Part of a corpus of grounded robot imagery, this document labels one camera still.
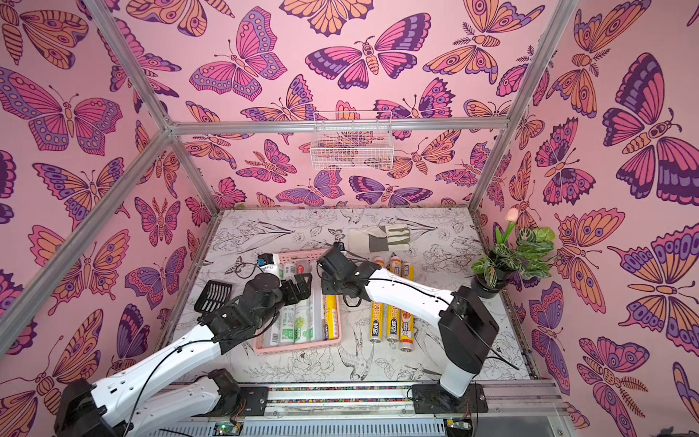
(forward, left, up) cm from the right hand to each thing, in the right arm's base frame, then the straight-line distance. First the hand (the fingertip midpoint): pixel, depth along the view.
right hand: (323, 286), depth 82 cm
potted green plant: (+5, -54, +12) cm, 56 cm away
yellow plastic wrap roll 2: (-7, -16, -10) cm, 20 cm away
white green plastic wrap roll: (-6, +7, -9) cm, 13 cm away
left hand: (0, +4, +6) cm, 7 cm away
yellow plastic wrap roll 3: (-4, -22, -10) cm, 25 cm away
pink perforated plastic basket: (+16, +6, -6) cm, 18 cm away
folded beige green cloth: (+29, -23, -12) cm, 39 cm away
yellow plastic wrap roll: (-9, -2, -9) cm, 13 cm away
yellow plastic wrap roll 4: (-6, -26, -10) cm, 29 cm away
